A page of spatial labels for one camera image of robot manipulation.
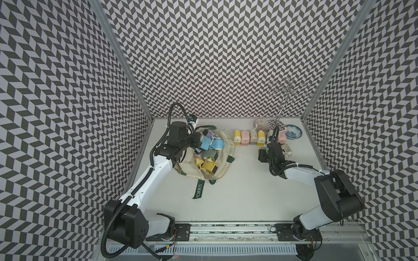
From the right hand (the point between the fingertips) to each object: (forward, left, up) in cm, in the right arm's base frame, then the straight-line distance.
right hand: (265, 152), depth 94 cm
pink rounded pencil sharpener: (+10, +11, +2) cm, 15 cm away
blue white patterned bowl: (+18, -23, -3) cm, 29 cm away
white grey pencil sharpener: (+1, -13, -1) cm, 13 cm away
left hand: (-1, +37, +19) cm, 41 cm away
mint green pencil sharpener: (+10, -4, +6) cm, 12 cm away
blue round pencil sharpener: (+4, +35, +6) cm, 35 cm away
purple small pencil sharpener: (+11, +33, +4) cm, 35 cm away
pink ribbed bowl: (+25, -3, -2) cm, 25 cm away
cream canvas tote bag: (-13, +44, +10) cm, 46 cm away
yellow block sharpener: (-7, +38, +4) cm, 39 cm away
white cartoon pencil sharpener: (+10, +6, +2) cm, 12 cm away
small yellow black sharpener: (-10, +32, +2) cm, 34 cm away
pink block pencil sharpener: (+10, -12, +2) cm, 15 cm away
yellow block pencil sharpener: (+10, +16, +2) cm, 18 cm away
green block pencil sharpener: (-1, +32, +1) cm, 32 cm away
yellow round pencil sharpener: (+9, +1, +2) cm, 9 cm away
